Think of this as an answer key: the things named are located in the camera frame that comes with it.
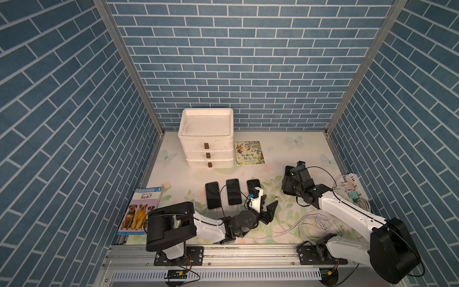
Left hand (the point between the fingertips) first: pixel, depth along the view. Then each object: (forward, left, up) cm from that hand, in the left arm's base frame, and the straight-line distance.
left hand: (277, 204), depth 74 cm
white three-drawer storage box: (+29, +32, +10) cm, 44 cm away
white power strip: (+19, -47, -11) cm, 52 cm away
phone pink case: (+19, +8, -18) cm, 27 cm away
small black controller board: (-22, +42, -18) cm, 51 cm away
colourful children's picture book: (+38, +10, -13) cm, 41 cm away
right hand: (+14, -9, -6) cm, 18 cm away
